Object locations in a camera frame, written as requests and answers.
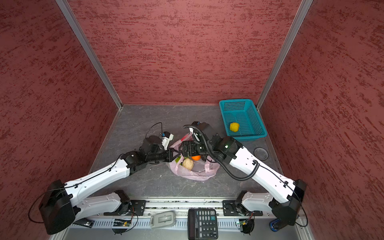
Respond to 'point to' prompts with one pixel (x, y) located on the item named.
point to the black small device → (85, 222)
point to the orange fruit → (196, 157)
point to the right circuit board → (246, 225)
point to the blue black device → (275, 225)
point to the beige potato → (188, 163)
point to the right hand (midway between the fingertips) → (186, 151)
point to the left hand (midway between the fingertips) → (180, 156)
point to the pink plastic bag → (202, 169)
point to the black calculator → (202, 224)
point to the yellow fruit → (234, 127)
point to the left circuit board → (119, 222)
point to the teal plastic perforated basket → (243, 112)
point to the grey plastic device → (163, 219)
